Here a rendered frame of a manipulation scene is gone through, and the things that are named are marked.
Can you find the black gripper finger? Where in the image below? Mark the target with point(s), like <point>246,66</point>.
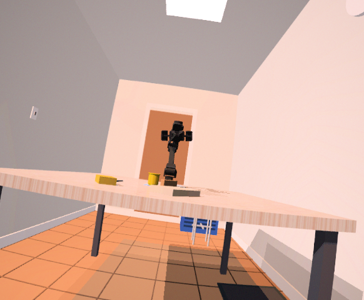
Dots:
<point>181,135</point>
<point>172,135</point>

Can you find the orange-yellow flat block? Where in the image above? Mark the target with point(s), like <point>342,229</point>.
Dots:
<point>107,180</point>

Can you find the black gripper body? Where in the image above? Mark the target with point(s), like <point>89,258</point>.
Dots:
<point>164,135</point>

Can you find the yellow cup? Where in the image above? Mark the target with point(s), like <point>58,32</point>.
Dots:
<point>153,179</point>

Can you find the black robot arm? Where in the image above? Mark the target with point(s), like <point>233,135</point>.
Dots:
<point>170,169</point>

